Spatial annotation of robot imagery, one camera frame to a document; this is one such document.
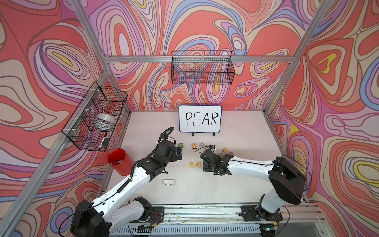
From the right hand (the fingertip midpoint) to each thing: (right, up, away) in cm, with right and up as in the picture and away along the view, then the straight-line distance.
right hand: (208, 168), depth 88 cm
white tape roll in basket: (-52, +28, -17) cm, 62 cm away
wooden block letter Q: (-8, +12, +11) cm, 18 cm away
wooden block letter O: (-3, +13, +11) cm, 17 cm away
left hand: (-19, +12, -7) cm, 24 cm away
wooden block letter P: (-10, +2, +3) cm, 10 cm away
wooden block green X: (+12, +10, +8) cm, 18 cm away
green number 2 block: (-17, +13, +11) cm, 24 cm away
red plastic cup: (-50, +6, -5) cm, 51 cm away
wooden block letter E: (-6, +2, +2) cm, 7 cm away
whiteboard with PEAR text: (-4, +31, +12) cm, 33 cm away
